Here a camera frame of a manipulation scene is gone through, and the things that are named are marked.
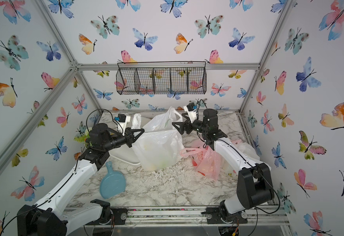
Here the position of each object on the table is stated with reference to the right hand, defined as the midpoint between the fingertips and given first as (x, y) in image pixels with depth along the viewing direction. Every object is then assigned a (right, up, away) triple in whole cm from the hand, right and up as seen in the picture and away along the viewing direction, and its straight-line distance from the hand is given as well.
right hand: (180, 117), depth 77 cm
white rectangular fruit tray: (-29, -19, 0) cm, 34 cm away
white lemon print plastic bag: (-10, -14, -1) cm, 18 cm away
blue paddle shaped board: (-39, -37, +7) cm, 54 cm away
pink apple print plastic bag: (+13, -23, +3) cm, 26 cm away
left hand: (-18, -6, -6) cm, 20 cm away
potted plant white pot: (-68, -10, +28) cm, 74 cm away
